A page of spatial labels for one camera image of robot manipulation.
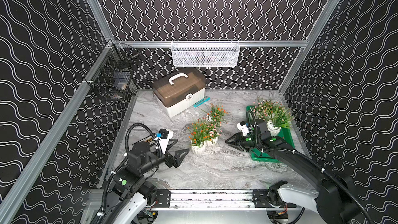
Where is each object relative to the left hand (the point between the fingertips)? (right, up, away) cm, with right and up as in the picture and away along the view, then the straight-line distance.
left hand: (182, 143), depth 65 cm
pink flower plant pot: (+54, +15, +25) cm, 61 cm away
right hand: (+21, -2, +14) cm, 26 cm away
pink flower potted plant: (+45, +14, +25) cm, 53 cm away
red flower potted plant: (+16, +10, +20) cm, 28 cm away
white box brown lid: (-5, +25, +27) cm, 37 cm away
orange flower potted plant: (+7, +1, +20) cm, 21 cm away
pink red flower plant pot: (+15, +3, +16) cm, 23 cm away
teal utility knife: (+12, +22, +50) cm, 56 cm away
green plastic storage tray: (+59, -1, +29) cm, 66 cm away
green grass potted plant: (+53, +9, +23) cm, 59 cm away
